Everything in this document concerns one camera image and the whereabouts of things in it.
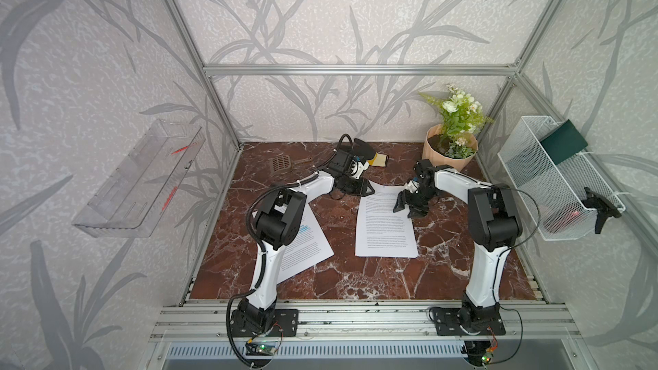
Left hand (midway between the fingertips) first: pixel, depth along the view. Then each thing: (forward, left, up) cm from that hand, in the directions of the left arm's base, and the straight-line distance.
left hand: (371, 190), depth 96 cm
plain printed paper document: (-13, -4, -7) cm, 16 cm away
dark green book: (-2, -54, +28) cm, 61 cm away
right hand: (-6, -11, -5) cm, 13 cm away
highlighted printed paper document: (-20, +23, -7) cm, 31 cm away
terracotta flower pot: (+7, -25, +10) cm, 28 cm away
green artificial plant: (+16, -31, +23) cm, 41 cm away
